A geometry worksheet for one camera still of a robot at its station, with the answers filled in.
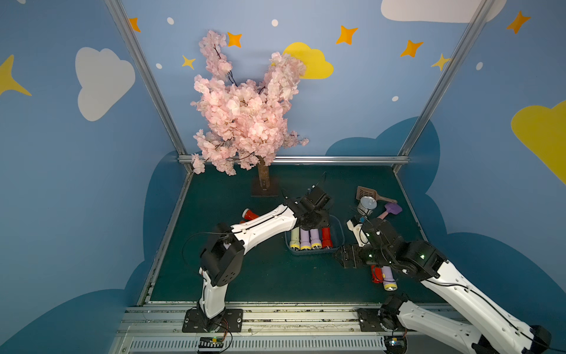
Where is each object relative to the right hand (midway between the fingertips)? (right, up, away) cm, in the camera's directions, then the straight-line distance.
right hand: (346, 250), depth 71 cm
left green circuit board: (-45, -32, +2) cm, 55 cm away
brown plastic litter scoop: (+20, +19, +40) cm, 49 cm away
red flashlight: (-3, -2, +19) cm, 20 cm away
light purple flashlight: (-12, -1, +19) cm, 23 cm away
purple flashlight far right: (+18, -14, +9) cm, 25 cm away
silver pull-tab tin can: (+18, +13, +29) cm, 37 cm away
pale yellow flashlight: (-16, -2, +19) cm, 25 cm away
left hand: (-4, +9, +13) cm, 16 cm away
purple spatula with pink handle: (+31, +11, +33) cm, 46 cm away
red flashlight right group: (+15, -13, +12) cm, 24 cm away
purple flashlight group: (-8, -1, +20) cm, 21 cm away
